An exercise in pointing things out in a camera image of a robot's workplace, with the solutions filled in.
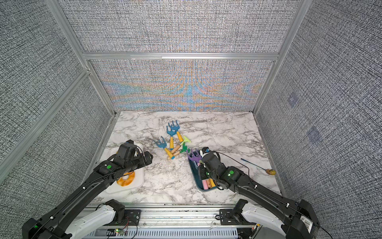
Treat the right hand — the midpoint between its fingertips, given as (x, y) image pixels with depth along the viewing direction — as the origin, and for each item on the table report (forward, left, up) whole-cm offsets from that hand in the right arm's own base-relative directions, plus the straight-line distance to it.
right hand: (198, 164), depth 78 cm
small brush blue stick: (+1, -42, -12) cm, 43 cm away
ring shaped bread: (-5, +39, -10) cm, 41 cm away
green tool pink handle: (-8, -3, -8) cm, 12 cm away
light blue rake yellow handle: (+22, +24, -14) cm, 36 cm away
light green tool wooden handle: (+22, +8, -11) cm, 26 cm away
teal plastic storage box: (+3, +3, -10) cm, 11 cm away
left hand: (+3, +26, +2) cm, 27 cm away
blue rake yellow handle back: (+35, +15, -13) cm, 40 cm away
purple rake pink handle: (+7, +1, -7) cm, 10 cm away
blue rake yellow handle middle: (+29, +18, -13) cm, 37 cm away
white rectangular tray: (-6, +34, -12) cm, 37 cm away
